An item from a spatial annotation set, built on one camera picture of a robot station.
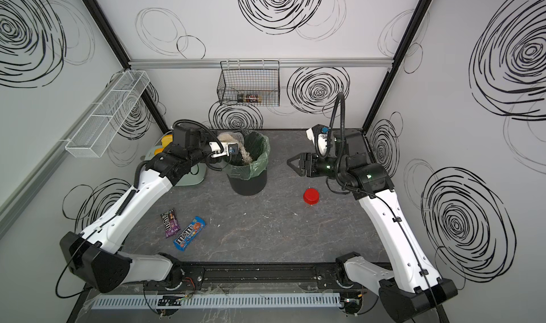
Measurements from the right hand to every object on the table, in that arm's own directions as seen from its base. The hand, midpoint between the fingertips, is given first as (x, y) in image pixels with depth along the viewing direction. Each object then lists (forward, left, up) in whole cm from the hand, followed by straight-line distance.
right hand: (295, 163), depth 64 cm
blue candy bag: (-12, +40, -32) cm, 53 cm away
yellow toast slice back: (+19, +52, -11) cm, 57 cm away
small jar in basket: (+35, +21, -2) cm, 41 cm away
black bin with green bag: (+3, +16, -14) cm, 22 cm away
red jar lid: (+6, -9, -34) cm, 35 cm away
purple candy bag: (-8, +49, -31) cm, 59 cm away
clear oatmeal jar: (+16, +24, -5) cm, 29 cm away
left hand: (+14, +29, -3) cm, 32 cm away
